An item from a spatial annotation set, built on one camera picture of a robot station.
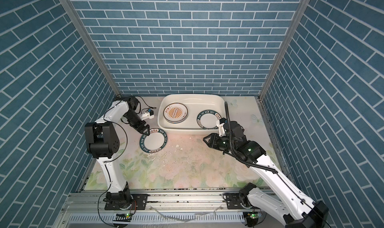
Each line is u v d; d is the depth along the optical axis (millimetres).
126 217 722
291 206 400
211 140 619
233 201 736
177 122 1019
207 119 1071
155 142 980
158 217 705
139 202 728
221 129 659
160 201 753
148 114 869
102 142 540
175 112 1083
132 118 798
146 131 839
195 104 1163
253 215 716
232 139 529
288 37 862
